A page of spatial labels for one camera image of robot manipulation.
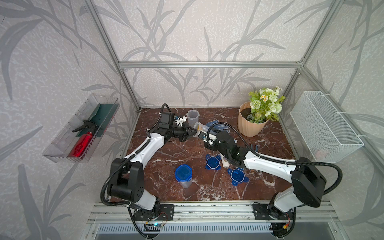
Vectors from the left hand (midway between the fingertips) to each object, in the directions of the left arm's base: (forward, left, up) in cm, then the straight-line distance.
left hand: (198, 132), depth 80 cm
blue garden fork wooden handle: (+2, -38, -20) cm, 43 cm away
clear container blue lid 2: (+20, +4, -10) cm, 23 cm away
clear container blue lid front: (-19, +7, -9) cm, 23 cm away
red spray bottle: (-7, +48, +12) cm, 50 cm away
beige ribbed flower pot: (+11, -31, -10) cm, 34 cm away
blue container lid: (-8, -9, -21) cm, 24 cm away
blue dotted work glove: (-3, -10, +9) cm, 14 cm away
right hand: (+2, -6, -1) cm, 6 cm away
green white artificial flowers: (+16, -39, +6) cm, 43 cm away
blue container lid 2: (-16, -23, -20) cm, 34 cm away
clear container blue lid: (+1, 0, +3) cm, 3 cm away
